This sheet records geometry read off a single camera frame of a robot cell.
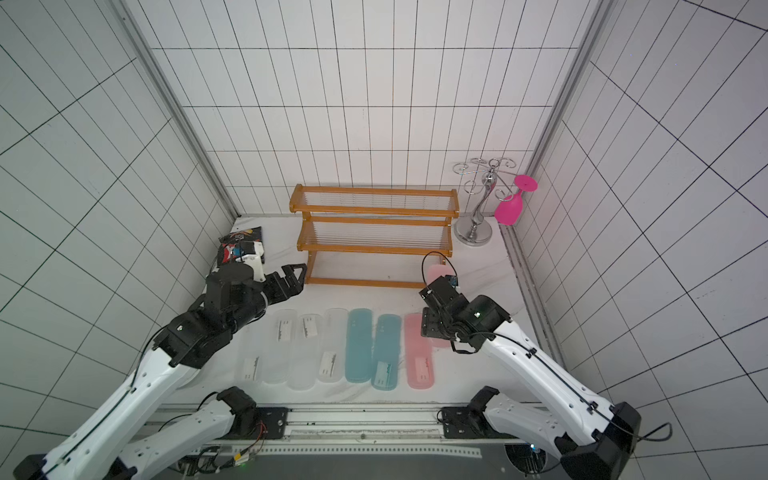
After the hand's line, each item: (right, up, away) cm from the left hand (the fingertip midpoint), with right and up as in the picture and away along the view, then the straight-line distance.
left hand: (291, 277), depth 70 cm
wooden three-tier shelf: (+19, +15, +27) cm, 36 cm away
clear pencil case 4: (-14, -23, +12) cm, 29 cm away
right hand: (+33, -12, +4) cm, 36 cm away
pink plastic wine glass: (+64, +19, +27) cm, 73 cm away
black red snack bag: (-33, +7, +37) cm, 50 cm away
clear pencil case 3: (-8, -22, +15) cm, 28 cm away
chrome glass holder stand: (+57, +12, +44) cm, 73 cm away
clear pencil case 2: (0, -24, +13) cm, 27 cm away
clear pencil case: (+8, -25, +13) cm, 29 cm away
